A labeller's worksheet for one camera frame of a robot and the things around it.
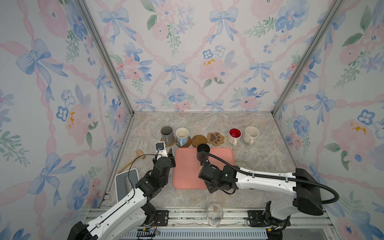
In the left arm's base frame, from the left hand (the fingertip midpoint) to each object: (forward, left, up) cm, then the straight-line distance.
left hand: (168, 149), depth 78 cm
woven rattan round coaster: (+13, +2, -17) cm, 22 cm away
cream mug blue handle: (+17, -6, -10) cm, 21 cm away
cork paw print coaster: (+19, -28, -17) cm, 38 cm away
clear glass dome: (-27, -24, -19) cm, 41 cm away
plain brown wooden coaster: (+18, -17, -18) cm, 30 cm away
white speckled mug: (+20, -52, -12) cm, 57 cm away
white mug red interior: (+18, -40, -13) cm, 46 cm away
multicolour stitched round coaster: (+14, -37, -17) cm, 44 cm away
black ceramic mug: (+7, -19, -9) cm, 22 cm away
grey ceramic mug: (+15, +3, -7) cm, 17 cm away
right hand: (-14, -22, -11) cm, 28 cm away
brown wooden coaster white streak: (+13, -9, -17) cm, 23 cm away
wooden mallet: (+7, +21, -17) cm, 28 cm away
